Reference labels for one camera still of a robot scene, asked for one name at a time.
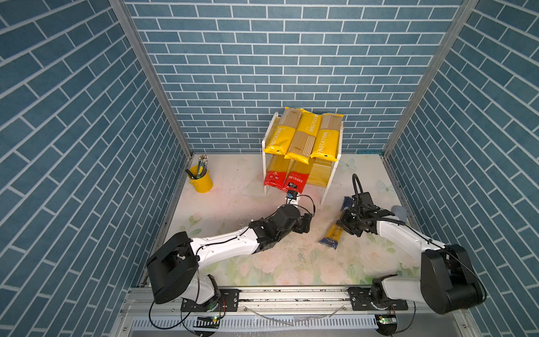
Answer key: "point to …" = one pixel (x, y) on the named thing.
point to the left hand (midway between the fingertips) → (310, 217)
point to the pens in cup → (201, 168)
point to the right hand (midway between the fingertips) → (338, 222)
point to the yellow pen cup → (204, 184)
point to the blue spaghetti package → (335, 230)
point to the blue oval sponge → (400, 212)
